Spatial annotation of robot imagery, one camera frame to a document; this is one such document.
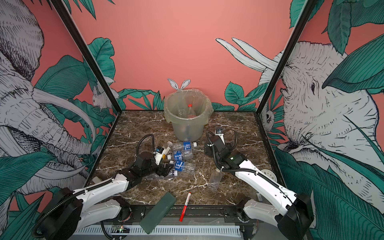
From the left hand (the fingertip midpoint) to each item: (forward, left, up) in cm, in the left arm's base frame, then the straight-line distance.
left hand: (168, 160), depth 84 cm
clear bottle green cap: (-9, -26, -9) cm, 29 cm away
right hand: (+3, -25, +12) cm, 28 cm away
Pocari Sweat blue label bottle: (+5, -6, -3) cm, 9 cm away
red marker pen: (-24, -9, -6) cm, 27 cm away
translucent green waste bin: (+36, -12, +5) cm, 38 cm away
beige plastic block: (-8, +40, -5) cm, 41 cm away
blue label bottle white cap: (-3, -8, -3) cm, 9 cm away
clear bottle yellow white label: (+12, +2, -5) cm, 13 cm away
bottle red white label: (+34, -8, +4) cm, 35 cm away
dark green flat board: (-25, +5, -7) cm, 26 cm away
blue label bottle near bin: (+11, -10, -2) cm, 15 cm away
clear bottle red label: (+31, -14, +5) cm, 35 cm away
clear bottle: (-9, -1, -1) cm, 9 cm away
